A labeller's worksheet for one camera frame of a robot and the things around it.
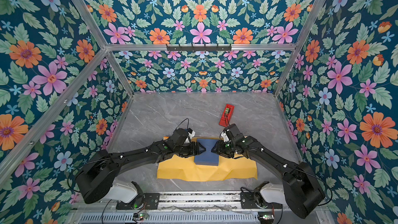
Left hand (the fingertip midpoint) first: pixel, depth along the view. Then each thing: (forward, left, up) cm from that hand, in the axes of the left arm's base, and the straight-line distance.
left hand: (205, 149), depth 79 cm
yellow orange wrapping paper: (-4, +17, -11) cm, 21 cm away
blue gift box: (-3, -1, -3) cm, 4 cm away
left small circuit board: (-26, +32, -11) cm, 42 cm away
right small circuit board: (-29, -26, -11) cm, 41 cm away
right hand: (0, -4, -2) cm, 4 cm away
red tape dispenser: (+25, -14, -8) cm, 30 cm away
